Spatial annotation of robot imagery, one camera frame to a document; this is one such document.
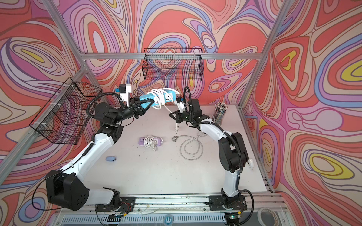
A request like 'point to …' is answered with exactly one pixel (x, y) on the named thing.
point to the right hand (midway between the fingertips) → (171, 118)
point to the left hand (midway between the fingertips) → (154, 103)
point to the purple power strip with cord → (151, 141)
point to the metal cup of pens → (220, 108)
